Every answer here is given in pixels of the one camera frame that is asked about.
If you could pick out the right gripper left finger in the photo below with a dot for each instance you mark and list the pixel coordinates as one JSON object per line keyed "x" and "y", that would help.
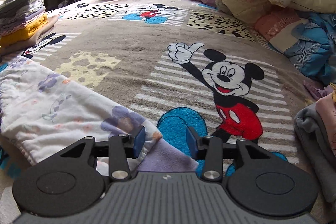
{"x": 121, "y": 147}

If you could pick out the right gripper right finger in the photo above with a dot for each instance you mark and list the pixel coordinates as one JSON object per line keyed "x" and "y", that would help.
{"x": 207, "y": 149}

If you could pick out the white floral purple-trimmed garment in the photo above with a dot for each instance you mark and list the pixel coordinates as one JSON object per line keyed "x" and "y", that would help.
{"x": 42, "y": 112}

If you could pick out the grey pink clothes pile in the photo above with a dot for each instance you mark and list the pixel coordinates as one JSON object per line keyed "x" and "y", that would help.
{"x": 315, "y": 129}

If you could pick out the Mickey Mouse brown blanket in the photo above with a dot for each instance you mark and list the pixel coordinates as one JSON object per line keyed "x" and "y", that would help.
{"x": 179, "y": 64}

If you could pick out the yellow crumpled garment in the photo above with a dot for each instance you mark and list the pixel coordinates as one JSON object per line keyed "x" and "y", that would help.
{"x": 333, "y": 93}

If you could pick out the yellow knitted folded sweater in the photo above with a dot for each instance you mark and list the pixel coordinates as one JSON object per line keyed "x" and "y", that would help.
{"x": 24, "y": 33}

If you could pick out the pink ruffled folded garment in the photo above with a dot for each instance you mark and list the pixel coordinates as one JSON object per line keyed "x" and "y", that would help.
{"x": 24, "y": 24}

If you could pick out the light grey folded garment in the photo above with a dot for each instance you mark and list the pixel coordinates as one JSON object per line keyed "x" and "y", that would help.
{"x": 24, "y": 14}

